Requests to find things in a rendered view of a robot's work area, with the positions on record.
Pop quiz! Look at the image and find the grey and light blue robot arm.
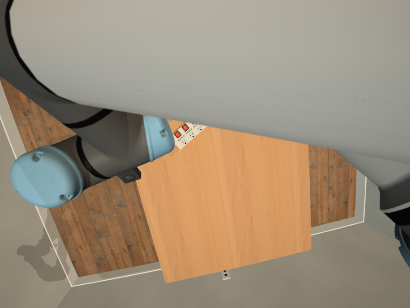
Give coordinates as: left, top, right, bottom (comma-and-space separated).
0, 0, 410, 268

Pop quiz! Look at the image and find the white power strip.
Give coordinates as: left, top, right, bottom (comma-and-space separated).
173, 123, 206, 149

